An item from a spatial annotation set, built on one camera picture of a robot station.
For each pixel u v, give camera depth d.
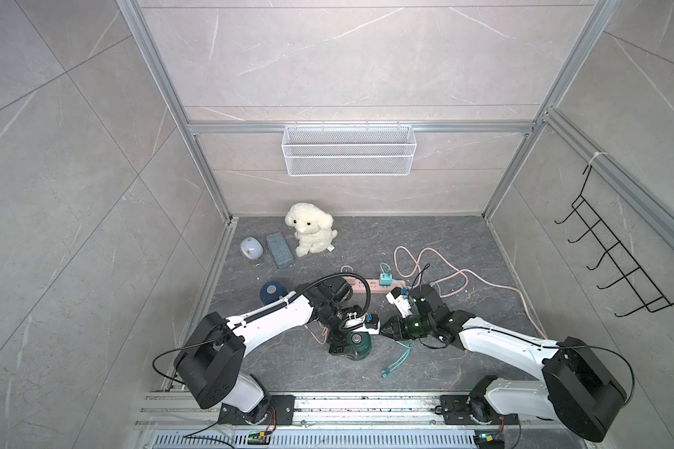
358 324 0.64
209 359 0.43
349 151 1.01
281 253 1.04
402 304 0.77
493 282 0.98
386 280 0.93
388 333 0.78
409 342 0.74
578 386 0.41
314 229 0.96
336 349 0.70
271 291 0.85
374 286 0.95
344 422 0.73
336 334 0.69
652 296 0.58
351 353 0.68
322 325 0.69
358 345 0.75
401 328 0.72
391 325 0.77
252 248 1.01
